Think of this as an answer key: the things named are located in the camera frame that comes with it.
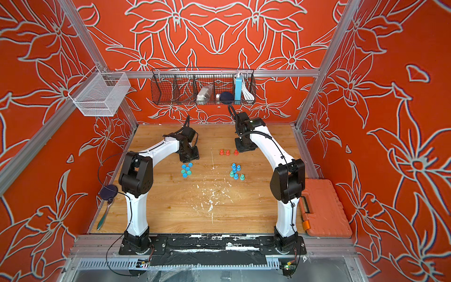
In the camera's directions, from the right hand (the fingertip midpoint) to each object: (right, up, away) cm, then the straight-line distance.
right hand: (240, 148), depth 87 cm
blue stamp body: (-3, -11, +9) cm, 14 cm away
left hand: (-24, -6, +11) cm, 27 cm away
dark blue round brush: (-69, -24, +1) cm, 73 cm away
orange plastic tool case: (+36, -28, -10) cm, 47 cm away
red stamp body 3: (-10, -3, +16) cm, 19 cm away
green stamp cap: (-32, -13, +9) cm, 36 cm away
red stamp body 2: (-1, -4, +16) cm, 17 cm away
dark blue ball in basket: (-7, +28, +10) cm, 31 cm away
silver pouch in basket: (-19, +29, +5) cm, 35 cm away
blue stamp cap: (-31, -11, +10) cm, 35 cm away
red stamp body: (-6, -4, +16) cm, 17 cm away
